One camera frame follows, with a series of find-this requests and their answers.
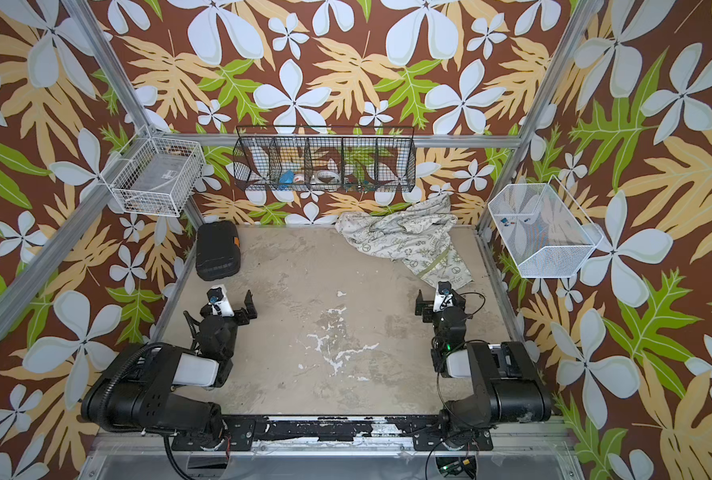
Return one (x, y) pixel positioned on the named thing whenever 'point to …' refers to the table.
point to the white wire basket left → (157, 175)
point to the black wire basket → (325, 158)
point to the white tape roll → (328, 177)
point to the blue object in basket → (287, 177)
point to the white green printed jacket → (416, 231)
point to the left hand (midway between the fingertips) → (234, 291)
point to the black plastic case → (218, 250)
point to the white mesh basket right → (545, 231)
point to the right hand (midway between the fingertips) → (436, 289)
